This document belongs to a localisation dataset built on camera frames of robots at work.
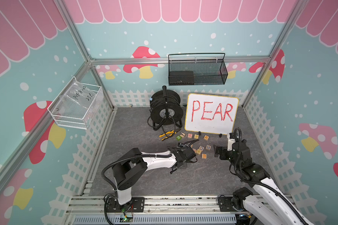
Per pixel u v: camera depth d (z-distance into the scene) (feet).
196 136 3.29
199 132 3.35
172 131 3.44
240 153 1.81
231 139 2.22
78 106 2.38
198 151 3.08
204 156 3.00
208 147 3.09
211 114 3.18
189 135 3.34
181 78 2.95
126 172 1.52
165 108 2.81
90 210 2.42
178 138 3.27
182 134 3.36
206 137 3.27
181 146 2.65
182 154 2.25
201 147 3.10
